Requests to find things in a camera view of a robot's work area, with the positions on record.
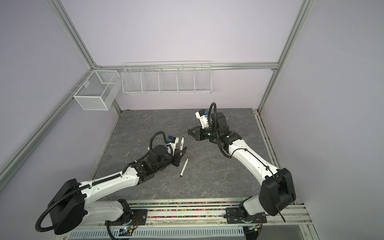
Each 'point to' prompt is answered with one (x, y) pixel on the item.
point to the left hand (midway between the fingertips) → (184, 153)
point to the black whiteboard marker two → (183, 169)
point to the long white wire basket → (167, 77)
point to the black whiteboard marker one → (181, 144)
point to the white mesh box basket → (99, 90)
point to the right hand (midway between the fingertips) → (188, 132)
